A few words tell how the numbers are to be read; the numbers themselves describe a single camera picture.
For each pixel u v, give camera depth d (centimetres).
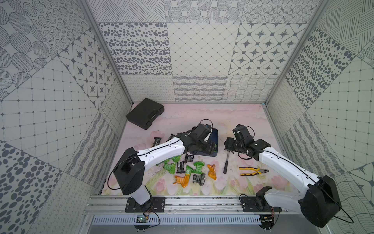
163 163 88
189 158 89
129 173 43
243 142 63
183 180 82
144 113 110
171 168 86
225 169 86
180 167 86
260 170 84
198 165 86
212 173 83
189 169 85
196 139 62
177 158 90
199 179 82
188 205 75
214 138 99
